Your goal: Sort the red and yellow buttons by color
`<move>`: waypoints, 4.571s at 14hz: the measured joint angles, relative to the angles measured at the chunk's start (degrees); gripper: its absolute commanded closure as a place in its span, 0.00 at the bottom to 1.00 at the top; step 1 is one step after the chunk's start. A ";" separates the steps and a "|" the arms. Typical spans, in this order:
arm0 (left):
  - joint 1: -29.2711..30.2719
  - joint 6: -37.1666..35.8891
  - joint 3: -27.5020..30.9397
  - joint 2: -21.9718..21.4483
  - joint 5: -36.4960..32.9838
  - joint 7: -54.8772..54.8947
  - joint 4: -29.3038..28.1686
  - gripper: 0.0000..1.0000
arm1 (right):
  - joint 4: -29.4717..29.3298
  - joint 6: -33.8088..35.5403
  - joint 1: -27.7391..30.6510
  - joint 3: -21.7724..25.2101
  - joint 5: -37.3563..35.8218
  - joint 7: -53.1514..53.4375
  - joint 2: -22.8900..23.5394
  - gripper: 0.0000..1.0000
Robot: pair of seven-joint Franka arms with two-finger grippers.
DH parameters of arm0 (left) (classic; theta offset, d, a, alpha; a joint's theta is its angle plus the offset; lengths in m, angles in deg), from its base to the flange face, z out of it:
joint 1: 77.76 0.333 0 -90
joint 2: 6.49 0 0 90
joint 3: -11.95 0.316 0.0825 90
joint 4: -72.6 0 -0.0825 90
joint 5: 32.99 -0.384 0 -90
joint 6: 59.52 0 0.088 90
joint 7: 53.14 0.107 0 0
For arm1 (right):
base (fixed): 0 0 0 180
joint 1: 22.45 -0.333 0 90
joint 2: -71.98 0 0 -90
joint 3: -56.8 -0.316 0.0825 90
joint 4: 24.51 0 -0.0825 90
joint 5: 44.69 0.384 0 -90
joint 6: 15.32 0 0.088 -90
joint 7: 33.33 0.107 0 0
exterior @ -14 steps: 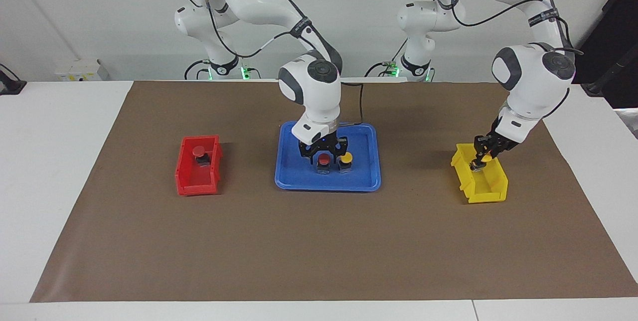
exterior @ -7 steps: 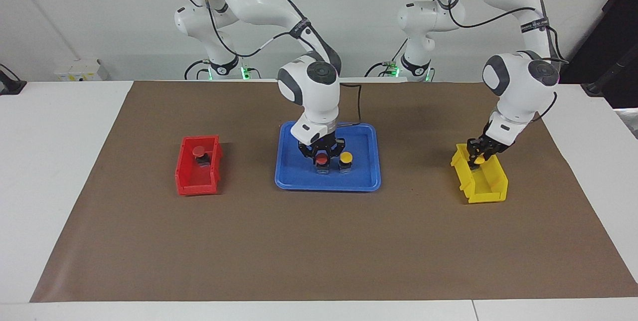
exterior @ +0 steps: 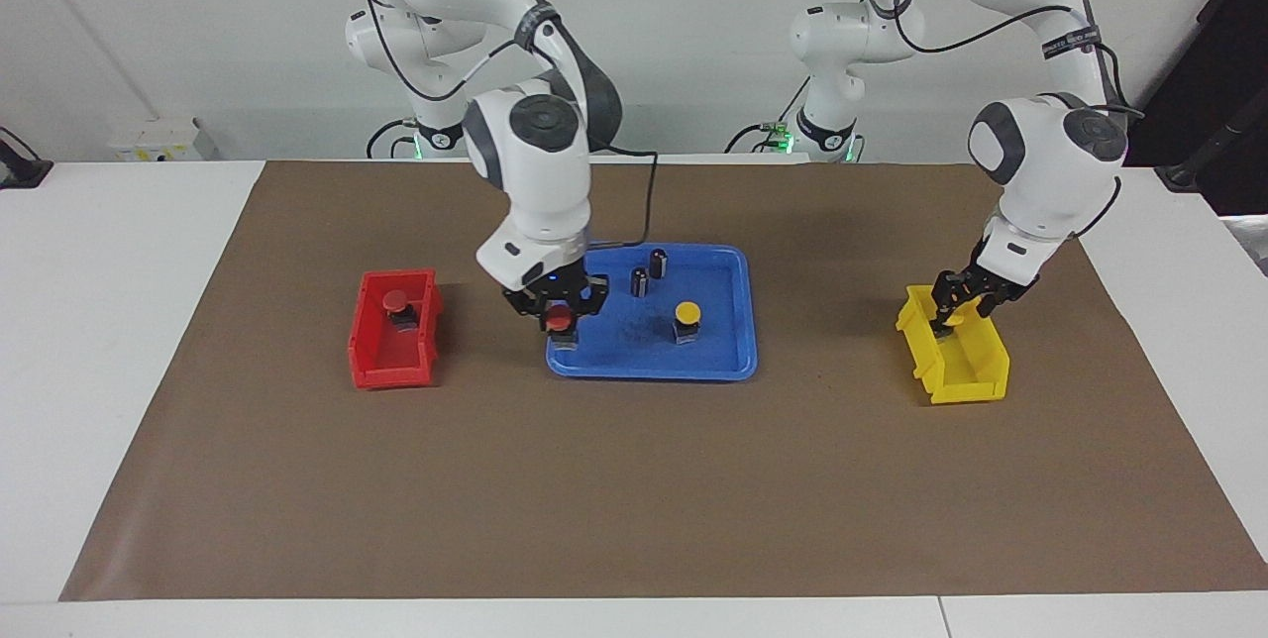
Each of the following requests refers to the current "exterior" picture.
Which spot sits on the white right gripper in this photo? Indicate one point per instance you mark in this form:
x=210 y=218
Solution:
x=535 y=260

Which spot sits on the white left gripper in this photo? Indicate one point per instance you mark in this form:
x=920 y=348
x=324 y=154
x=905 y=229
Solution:
x=1020 y=247

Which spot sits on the red push button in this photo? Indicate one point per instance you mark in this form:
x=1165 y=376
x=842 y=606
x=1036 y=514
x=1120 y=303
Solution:
x=560 y=319
x=397 y=301

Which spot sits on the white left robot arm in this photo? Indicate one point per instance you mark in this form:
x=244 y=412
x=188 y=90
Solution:
x=1040 y=172

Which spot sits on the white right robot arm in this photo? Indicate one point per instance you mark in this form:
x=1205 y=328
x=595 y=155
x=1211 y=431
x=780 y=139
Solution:
x=540 y=182

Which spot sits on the yellow plastic bin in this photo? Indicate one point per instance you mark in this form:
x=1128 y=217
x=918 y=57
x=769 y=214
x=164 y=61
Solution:
x=971 y=371

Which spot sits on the black cylinder component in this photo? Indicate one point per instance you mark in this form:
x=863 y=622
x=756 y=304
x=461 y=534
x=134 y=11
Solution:
x=658 y=264
x=640 y=283

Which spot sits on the blue plastic tray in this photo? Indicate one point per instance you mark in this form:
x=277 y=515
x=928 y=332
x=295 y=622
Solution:
x=634 y=351

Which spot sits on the red plastic bin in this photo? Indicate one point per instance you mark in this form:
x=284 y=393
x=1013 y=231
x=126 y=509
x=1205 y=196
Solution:
x=381 y=361

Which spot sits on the brown paper table mat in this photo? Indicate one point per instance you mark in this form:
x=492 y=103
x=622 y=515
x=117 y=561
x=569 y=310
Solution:
x=634 y=479

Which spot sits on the grey metal device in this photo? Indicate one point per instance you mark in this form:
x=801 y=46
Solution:
x=1250 y=242

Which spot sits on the black equipment stand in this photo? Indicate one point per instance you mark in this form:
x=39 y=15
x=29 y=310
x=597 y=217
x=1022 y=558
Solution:
x=1218 y=44

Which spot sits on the white power strip box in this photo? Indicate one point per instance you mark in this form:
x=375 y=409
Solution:
x=158 y=141

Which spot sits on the black desk clamp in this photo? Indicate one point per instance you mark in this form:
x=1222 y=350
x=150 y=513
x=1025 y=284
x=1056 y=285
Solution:
x=20 y=167

